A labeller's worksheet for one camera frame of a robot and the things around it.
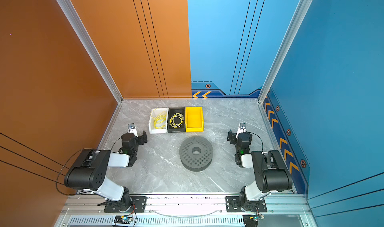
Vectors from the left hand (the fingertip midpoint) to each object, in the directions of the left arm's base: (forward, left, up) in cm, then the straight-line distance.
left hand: (136, 130), depth 94 cm
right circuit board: (-44, -67, -6) cm, 81 cm away
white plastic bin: (+3, -9, -3) cm, 10 cm away
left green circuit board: (-45, -4, -8) cm, 46 cm away
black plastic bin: (+19, -20, -3) cm, 28 cm away
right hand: (0, -64, +1) cm, 64 cm away
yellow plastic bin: (+14, -36, -6) cm, 39 cm away
